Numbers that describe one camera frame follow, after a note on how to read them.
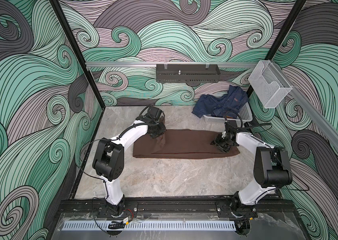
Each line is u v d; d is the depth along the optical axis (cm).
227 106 113
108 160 48
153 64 93
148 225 70
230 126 74
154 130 78
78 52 88
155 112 73
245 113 107
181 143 100
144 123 63
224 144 80
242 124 89
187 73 91
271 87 76
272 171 46
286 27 78
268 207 75
